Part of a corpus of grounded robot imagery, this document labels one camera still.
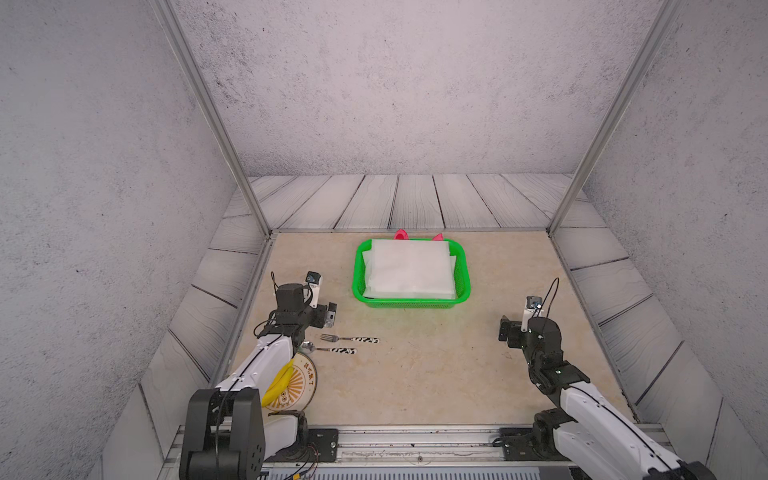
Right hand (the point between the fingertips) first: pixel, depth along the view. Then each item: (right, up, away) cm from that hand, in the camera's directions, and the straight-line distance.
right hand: (524, 317), depth 85 cm
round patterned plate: (-62, -19, -2) cm, 65 cm away
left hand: (-58, +4, +5) cm, 58 cm away
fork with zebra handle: (-55, -8, +8) cm, 56 cm away
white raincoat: (-31, +12, +15) cm, 37 cm away
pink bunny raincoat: (-34, +24, +21) cm, 46 cm away
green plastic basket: (-14, +9, +13) cm, 21 cm away
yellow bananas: (-66, -16, -6) cm, 69 cm away
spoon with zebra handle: (-61, -10, +3) cm, 62 cm away
